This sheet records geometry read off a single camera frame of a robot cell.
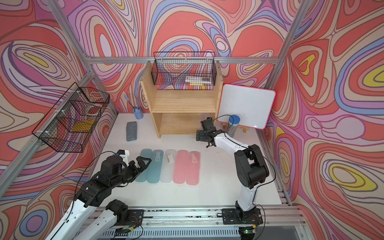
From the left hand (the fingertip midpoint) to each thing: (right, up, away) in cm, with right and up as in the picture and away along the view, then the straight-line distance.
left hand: (148, 164), depth 71 cm
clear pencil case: (+7, -6, +20) cm, 22 cm away
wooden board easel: (+45, +19, +37) cm, 61 cm away
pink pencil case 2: (+22, -7, +19) cm, 30 cm away
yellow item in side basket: (-31, +19, 0) cm, 37 cm away
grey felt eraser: (-24, +15, +35) cm, 45 cm away
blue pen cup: (-20, +30, +40) cm, 54 cm away
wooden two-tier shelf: (+14, +27, +13) cm, 33 cm away
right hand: (+30, +11, +25) cm, 40 cm away
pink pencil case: (+14, -6, +20) cm, 25 cm away
